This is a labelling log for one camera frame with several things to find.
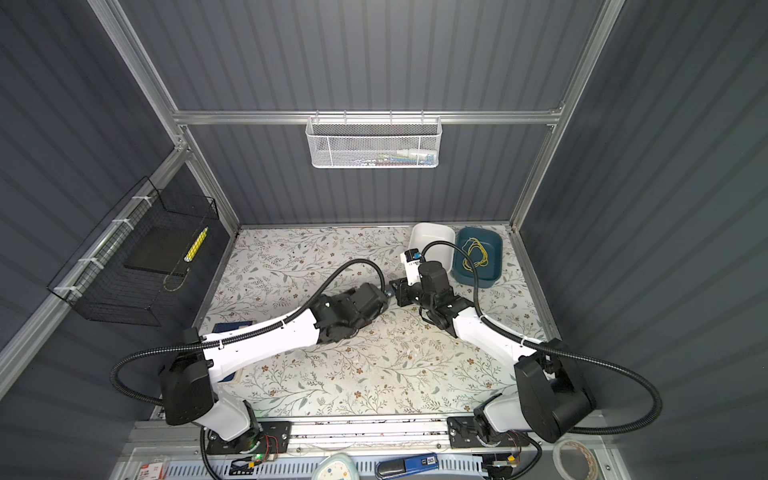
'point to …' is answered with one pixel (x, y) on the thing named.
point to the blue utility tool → (407, 466)
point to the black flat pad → (164, 249)
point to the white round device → (337, 466)
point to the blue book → (222, 327)
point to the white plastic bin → (422, 234)
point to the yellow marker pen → (189, 255)
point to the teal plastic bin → (487, 276)
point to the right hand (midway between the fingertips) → (396, 283)
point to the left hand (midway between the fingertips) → (355, 298)
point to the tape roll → (593, 466)
